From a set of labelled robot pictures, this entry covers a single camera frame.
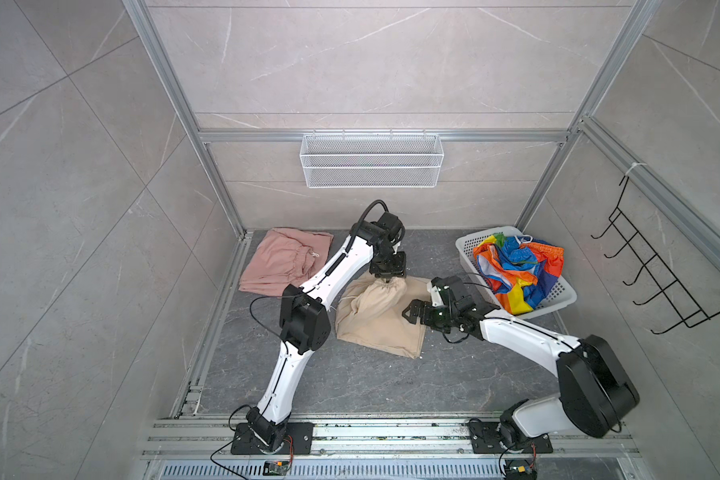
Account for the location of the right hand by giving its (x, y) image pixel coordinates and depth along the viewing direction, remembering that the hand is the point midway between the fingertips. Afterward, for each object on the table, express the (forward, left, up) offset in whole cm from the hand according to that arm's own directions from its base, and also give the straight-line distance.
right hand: (412, 315), depth 89 cm
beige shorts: (-1, +13, +5) cm, 14 cm away
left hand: (+11, +3, +9) cm, 14 cm away
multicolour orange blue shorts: (+14, -36, +3) cm, 39 cm away
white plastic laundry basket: (+18, -21, +3) cm, 28 cm away
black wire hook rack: (-13, -53, +26) cm, 60 cm away
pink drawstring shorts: (+24, +43, -2) cm, 49 cm away
